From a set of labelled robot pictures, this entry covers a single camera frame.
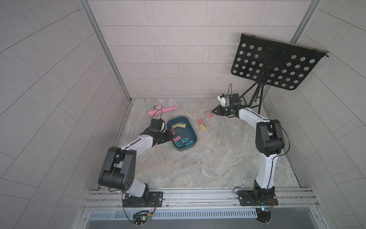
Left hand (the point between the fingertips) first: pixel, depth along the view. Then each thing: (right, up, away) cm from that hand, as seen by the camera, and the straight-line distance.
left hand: (174, 134), depth 92 cm
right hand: (+27, +16, +6) cm, 32 cm away
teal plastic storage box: (+7, -2, +2) cm, 7 cm away
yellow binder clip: (+20, +3, +5) cm, 21 cm away
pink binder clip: (+24, +12, +5) cm, 27 cm away
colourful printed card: (-14, +18, +17) cm, 29 cm away
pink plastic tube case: (-16, +14, +11) cm, 24 cm away
